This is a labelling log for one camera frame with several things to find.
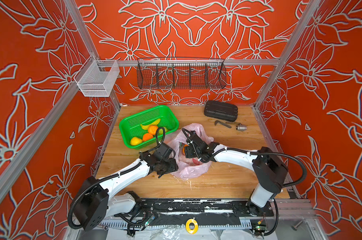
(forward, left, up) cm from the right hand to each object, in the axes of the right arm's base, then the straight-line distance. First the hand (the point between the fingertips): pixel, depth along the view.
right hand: (186, 150), depth 88 cm
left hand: (-11, +6, 0) cm, 12 cm away
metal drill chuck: (+18, -39, -2) cm, 43 cm away
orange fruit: (+9, +25, +1) cm, 26 cm away
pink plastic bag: (-15, -1, +9) cm, 17 cm away
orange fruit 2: (-5, +2, +7) cm, 8 cm away
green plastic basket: (+20, +39, -3) cm, 44 cm away
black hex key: (+27, -24, -6) cm, 37 cm away
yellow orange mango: (+7, +32, +1) cm, 32 cm away
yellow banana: (+23, +22, -3) cm, 32 cm away
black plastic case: (+31, -29, 0) cm, 42 cm away
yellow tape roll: (-39, -3, -5) cm, 39 cm away
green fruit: (+15, +13, 0) cm, 20 cm away
